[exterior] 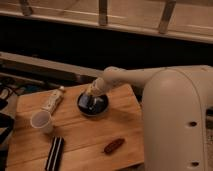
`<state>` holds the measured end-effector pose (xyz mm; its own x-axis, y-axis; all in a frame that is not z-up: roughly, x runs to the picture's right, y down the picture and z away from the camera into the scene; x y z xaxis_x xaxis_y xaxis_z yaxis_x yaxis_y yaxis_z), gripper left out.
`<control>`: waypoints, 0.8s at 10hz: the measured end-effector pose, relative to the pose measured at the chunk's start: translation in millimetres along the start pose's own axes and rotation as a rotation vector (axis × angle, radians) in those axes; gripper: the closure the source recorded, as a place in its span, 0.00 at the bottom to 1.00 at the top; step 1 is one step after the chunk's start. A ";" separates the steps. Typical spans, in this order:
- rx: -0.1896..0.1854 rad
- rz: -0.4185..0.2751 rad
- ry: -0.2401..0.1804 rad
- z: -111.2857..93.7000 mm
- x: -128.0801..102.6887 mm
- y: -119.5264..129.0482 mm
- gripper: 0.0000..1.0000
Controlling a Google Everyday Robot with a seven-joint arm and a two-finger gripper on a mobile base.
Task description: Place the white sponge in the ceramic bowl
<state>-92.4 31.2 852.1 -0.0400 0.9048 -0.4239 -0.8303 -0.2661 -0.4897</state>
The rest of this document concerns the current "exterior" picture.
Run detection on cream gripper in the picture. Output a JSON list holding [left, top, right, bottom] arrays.
[[81, 78, 105, 110]]

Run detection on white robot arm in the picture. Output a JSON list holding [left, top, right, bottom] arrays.
[[78, 65, 213, 171]]

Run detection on dark ceramic bowl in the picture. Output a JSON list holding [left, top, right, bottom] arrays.
[[77, 93, 109, 117]]

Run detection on brown sausage toy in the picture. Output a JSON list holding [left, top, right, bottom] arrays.
[[104, 138, 125, 155]]

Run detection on black white striped bar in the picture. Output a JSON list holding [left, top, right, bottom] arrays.
[[45, 137, 64, 171]]

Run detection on black cables at left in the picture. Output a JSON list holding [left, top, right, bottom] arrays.
[[0, 77, 17, 171]]

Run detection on metal window frame bars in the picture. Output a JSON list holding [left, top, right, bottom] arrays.
[[18, 0, 176, 34]]

